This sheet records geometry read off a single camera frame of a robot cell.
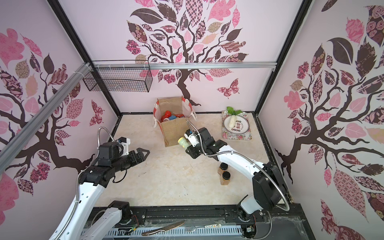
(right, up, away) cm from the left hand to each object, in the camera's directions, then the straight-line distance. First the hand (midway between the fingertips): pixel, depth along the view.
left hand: (144, 158), depth 74 cm
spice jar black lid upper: (+42, -6, +6) cm, 43 cm away
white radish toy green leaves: (+55, +22, +36) cm, 69 cm away
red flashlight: (+5, +25, +31) cm, 41 cm away
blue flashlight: (+9, +23, +31) cm, 39 cm away
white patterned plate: (+61, +17, +36) cm, 73 cm away
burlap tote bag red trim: (+9, +25, +33) cm, 43 cm away
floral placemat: (+48, +10, +32) cm, 59 cm away
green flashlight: (+19, +8, +9) cm, 22 cm away
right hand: (+22, +4, +9) cm, 24 cm away
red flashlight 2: (+14, +25, +36) cm, 46 cm away
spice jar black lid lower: (+43, -10, +4) cm, 44 cm away
